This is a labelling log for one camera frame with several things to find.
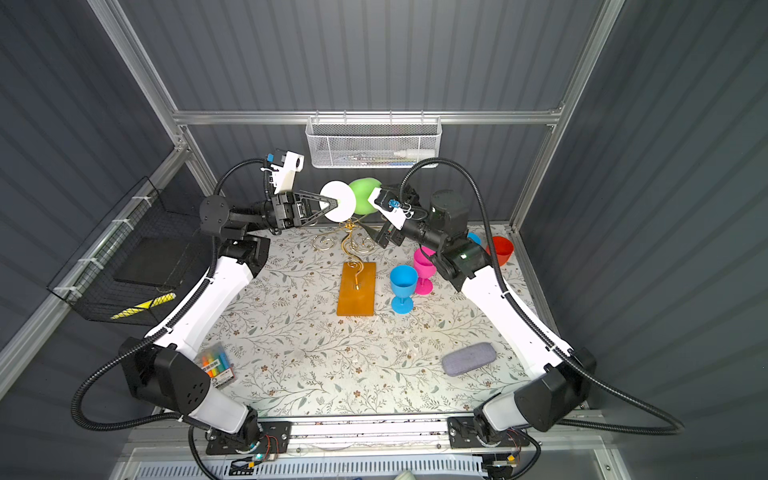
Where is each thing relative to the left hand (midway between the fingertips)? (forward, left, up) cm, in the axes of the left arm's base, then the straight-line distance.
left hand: (336, 209), depth 54 cm
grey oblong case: (-11, -31, -46) cm, 57 cm away
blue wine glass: (+11, -15, -39) cm, 43 cm away
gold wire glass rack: (+16, 0, -19) cm, 25 cm away
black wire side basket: (+7, +51, -22) cm, 56 cm away
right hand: (+9, -7, -6) cm, 13 cm away
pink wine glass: (+12, -22, -35) cm, 43 cm away
